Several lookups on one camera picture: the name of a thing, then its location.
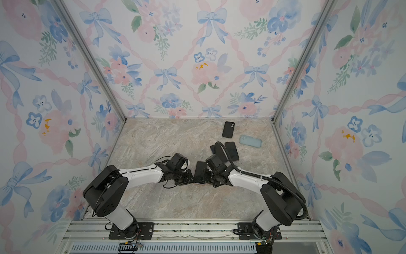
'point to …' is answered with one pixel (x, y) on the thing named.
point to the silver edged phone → (200, 165)
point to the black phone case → (228, 129)
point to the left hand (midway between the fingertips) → (196, 180)
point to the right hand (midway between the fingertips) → (200, 178)
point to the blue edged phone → (217, 150)
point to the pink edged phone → (231, 150)
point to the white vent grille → (166, 248)
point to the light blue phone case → (250, 141)
